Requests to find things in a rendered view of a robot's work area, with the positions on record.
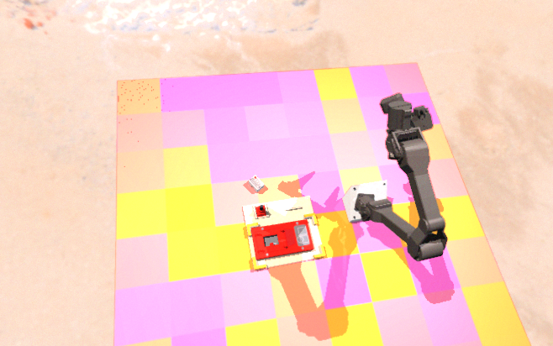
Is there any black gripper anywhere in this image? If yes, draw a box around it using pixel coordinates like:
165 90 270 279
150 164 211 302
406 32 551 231
380 92 416 140

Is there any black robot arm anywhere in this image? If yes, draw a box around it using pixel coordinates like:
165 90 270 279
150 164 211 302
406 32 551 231
354 101 448 262

